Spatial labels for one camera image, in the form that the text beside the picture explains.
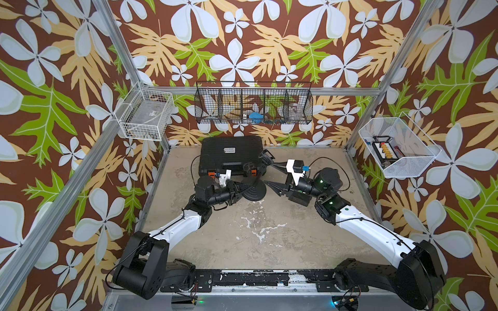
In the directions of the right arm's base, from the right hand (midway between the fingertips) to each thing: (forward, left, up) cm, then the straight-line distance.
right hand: (268, 172), depth 66 cm
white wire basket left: (+33, +53, +2) cm, 63 cm away
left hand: (+2, +6, -11) cm, 12 cm away
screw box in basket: (+17, -52, -7) cm, 55 cm away
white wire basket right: (+17, -59, -6) cm, 61 cm away
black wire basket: (+49, +4, -4) cm, 49 cm away
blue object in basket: (+40, +3, -6) cm, 40 cm away
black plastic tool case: (+34, +17, -29) cm, 48 cm away
